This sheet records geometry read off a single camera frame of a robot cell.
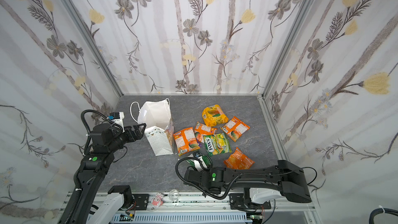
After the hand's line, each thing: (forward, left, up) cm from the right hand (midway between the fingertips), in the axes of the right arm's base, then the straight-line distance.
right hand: (192, 169), depth 76 cm
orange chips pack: (+7, -26, -6) cm, 28 cm away
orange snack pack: (+27, -4, -8) cm, 28 cm away
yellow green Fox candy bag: (+17, -14, -6) cm, 23 cm away
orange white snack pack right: (+29, -26, -6) cm, 39 cm away
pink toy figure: (-13, +16, -6) cm, 21 cm away
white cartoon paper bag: (+15, +16, +16) cm, 27 cm away
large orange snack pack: (+17, +5, -5) cm, 19 cm away
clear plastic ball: (-10, +9, -10) cm, 17 cm away
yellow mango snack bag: (+37, -12, -6) cm, 40 cm away
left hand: (+17, +28, +15) cm, 36 cm away
